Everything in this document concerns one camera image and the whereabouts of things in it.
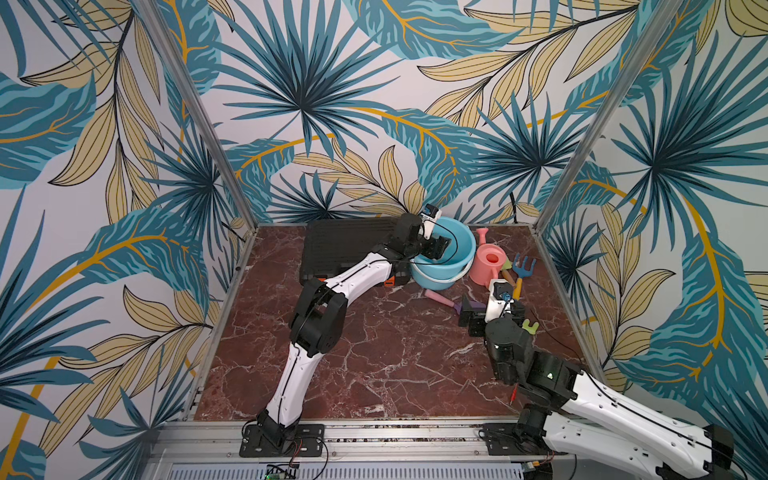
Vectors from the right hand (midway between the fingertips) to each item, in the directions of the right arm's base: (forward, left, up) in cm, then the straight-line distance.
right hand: (483, 297), depth 71 cm
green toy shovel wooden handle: (+26, -21, -23) cm, 41 cm away
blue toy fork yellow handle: (+25, -26, -25) cm, 43 cm away
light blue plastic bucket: (+16, +6, -12) cm, 21 cm away
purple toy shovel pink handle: (-5, +5, +5) cm, 9 cm away
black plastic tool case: (+32, +42, -16) cm, 55 cm away
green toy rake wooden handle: (+3, -22, -25) cm, 34 cm away
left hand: (+25, +6, -6) cm, 26 cm away
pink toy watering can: (+21, -10, -13) cm, 27 cm away
